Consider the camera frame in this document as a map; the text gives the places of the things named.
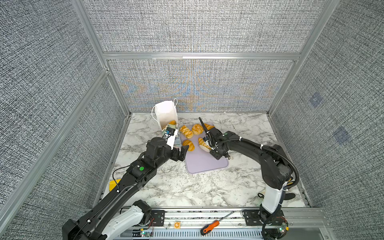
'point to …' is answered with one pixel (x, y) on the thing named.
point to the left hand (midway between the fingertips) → (180, 143)
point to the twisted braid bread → (188, 134)
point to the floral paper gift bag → (167, 115)
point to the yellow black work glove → (290, 196)
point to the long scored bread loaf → (203, 145)
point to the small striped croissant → (191, 146)
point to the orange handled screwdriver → (208, 227)
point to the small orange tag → (177, 224)
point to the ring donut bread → (173, 122)
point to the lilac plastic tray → (198, 161)
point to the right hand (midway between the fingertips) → (217, 151)
